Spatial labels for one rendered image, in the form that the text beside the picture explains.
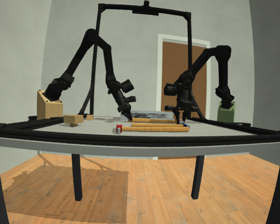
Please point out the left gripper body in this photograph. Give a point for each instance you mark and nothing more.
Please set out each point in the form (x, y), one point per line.
(176, 109)

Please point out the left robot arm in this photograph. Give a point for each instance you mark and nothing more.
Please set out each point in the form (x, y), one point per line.
(222, 54)

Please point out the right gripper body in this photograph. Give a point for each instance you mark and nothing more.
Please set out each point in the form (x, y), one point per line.
(122, 104)

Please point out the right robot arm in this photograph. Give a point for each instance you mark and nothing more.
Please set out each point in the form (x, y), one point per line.
(53, 91)

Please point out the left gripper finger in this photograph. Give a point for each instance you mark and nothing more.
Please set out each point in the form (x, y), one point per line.
(177, 116)
(184, 115)

